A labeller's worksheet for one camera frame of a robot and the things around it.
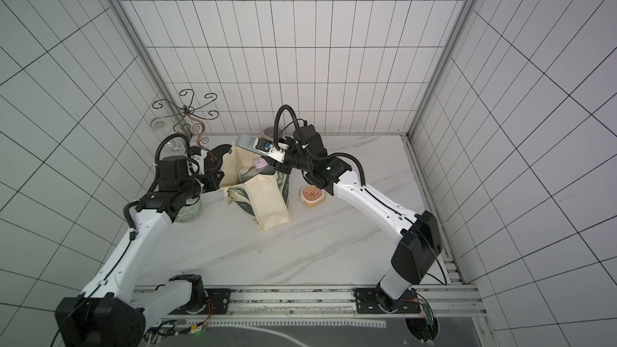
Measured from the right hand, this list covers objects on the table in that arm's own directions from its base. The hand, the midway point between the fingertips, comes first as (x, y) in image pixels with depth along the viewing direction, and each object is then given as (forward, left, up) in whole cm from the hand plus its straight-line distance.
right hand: (272, 138), depth 73 cm
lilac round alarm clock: (+3, +7, -17) cm, 19 cm away
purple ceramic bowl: (+31, +11, -28) cm, 43 cm away
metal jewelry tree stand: (+14, +34, -1) cm, 37 cm away
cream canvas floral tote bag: (-12, +3, -16) cm, 20 cm away
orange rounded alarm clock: (-2, -12, -31) cm, 33 cm away
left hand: (-7, +18, -13) cm, 23 cm away
